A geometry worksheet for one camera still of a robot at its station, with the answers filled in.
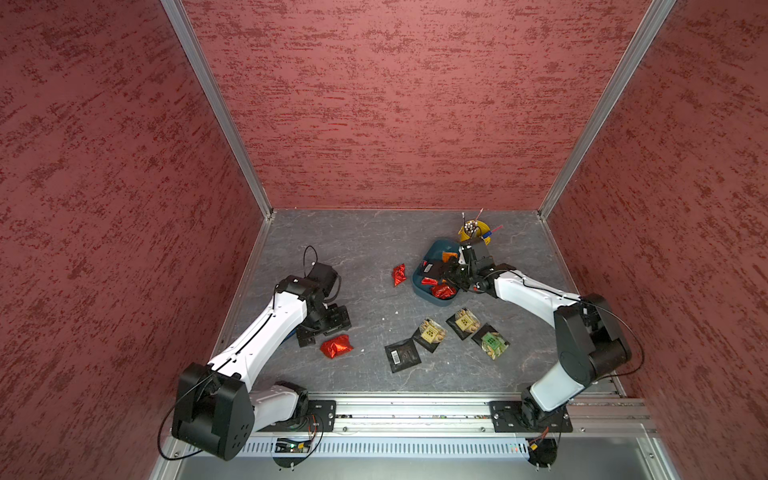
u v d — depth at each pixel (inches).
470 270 28.6
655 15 28.0
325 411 29.3
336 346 32.7
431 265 38.3
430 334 34.4
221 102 34.5
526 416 26.1
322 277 25.9
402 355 33.3
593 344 18.1
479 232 40.7
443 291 36.6
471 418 29.8
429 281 38.1
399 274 39.0
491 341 34.3
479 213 46.5
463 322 35.5
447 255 41.6
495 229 39.3
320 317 26.3
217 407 15.4
